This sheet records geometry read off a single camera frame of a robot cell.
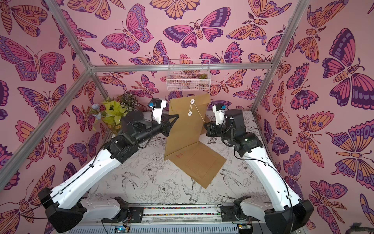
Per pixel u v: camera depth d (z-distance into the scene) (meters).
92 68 0.92
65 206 0.39
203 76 0.92
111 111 0.87
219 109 0.61
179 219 0.73
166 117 0.56
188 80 1.06
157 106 0.51
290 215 0.36
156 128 0.54
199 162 0.91
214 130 0.61
